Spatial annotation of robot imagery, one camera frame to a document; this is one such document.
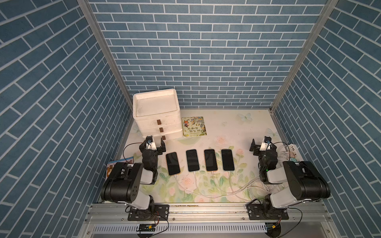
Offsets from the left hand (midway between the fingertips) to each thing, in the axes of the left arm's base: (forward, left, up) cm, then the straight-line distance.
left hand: (157, 138), depth 89 cm
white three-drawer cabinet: (+9, -1, +13) cm, 16 cm away
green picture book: (+18, -22, -10) cm, 30 cm away
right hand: (-1, -65, 0) cm, 65 cm away
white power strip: (-4, -87, -8) cm, 88 cm away
